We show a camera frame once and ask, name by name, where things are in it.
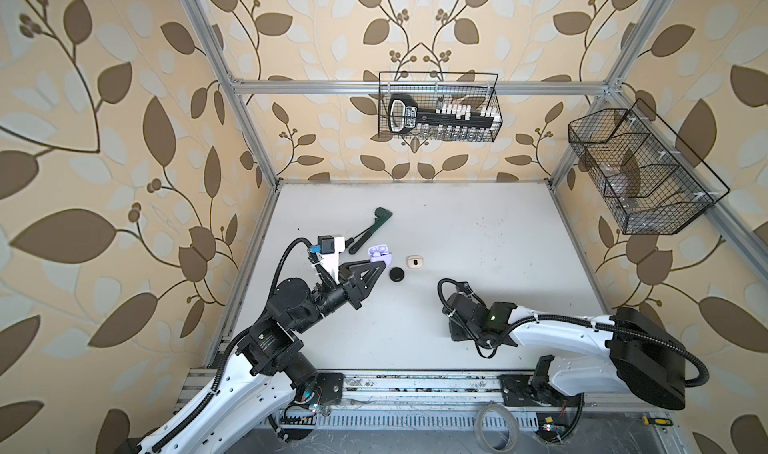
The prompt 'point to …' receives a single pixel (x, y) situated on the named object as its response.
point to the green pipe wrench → (383, 216)
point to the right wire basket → (652, 182)
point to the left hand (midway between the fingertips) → (385, 266)
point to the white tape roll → (513, 425)
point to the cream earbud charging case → (414, 261)
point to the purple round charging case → (380, 253)
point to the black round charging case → (396, 274)
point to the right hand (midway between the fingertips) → (454, 330)
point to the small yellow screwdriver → (659, 421)
